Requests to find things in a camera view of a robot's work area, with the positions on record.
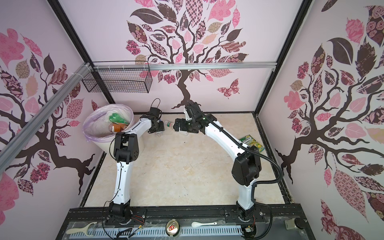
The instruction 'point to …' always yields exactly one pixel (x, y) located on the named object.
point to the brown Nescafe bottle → (119, 127)
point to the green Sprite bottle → (115, 118)
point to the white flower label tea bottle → (168, 124)
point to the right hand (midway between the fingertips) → (180, 125)
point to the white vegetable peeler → (84, 230)
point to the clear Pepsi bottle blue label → (158, 133)
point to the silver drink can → (172, 227)
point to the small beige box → (290, 223)
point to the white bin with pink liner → (96, 127)
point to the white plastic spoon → (196, 224)
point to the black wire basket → (120, 76)
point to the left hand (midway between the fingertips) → (159, 128)
